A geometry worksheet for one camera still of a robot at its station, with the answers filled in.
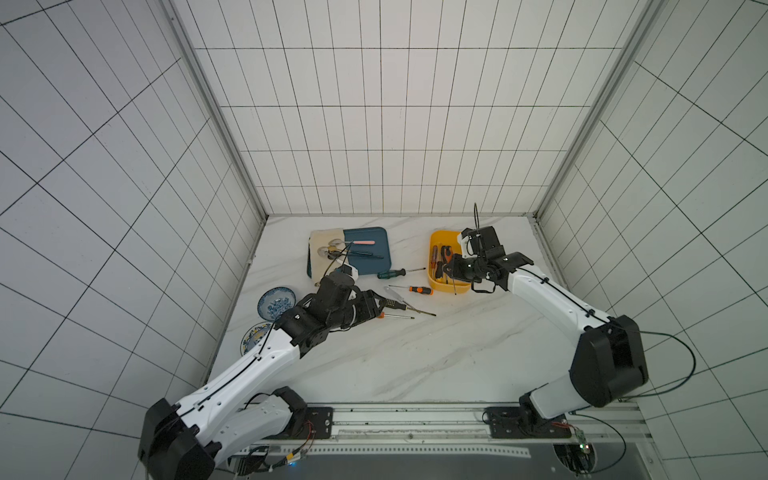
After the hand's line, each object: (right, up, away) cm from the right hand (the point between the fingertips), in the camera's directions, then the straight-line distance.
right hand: (435, 268), depth 86 cm
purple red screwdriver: (+3, +1, +18) cm, 18 cm away
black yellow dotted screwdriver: (-10, -12, +7) cm, 18 cm away
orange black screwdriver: (-15, -15, +6) cm, 23 cm away
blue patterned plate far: (-50, -11, +6) cm, 52 cm away
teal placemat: (-21, +5, +23) cm, 32 cm away
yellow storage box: (+6, -7, +13) cm, 16 cm away
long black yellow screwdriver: (+4, -2, +16) cm, 17 cm away
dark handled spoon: (-33, +3, +20) cm, 38 cm away
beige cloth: (-39, +8, +23) cm, 45 cm away
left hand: (-17, -10, -11) cm, 22 cm away
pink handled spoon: (-24, +8, +24) cm, 35 cm away
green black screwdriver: (-15, -3, +14) cm, 21 cm away
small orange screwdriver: (-5, -8, +10) cm, 14 cm away
